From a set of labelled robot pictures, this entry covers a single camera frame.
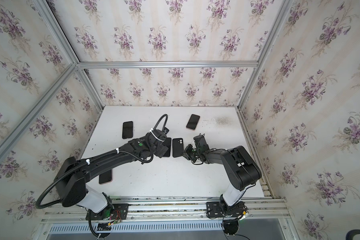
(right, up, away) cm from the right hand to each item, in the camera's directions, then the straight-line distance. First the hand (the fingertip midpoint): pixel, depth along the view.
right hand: (178, 154), depth 91 cm
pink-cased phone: (+11, +20, +20) cm, 30 cm away
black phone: (-37, +14, +13) cm, 42 cm away
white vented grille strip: (+12, -30, -21) cm, 38 cm away
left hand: (-12, +9, -7) cm, 17 cm away
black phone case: (-1, +4, +5) cm, 6 cm away
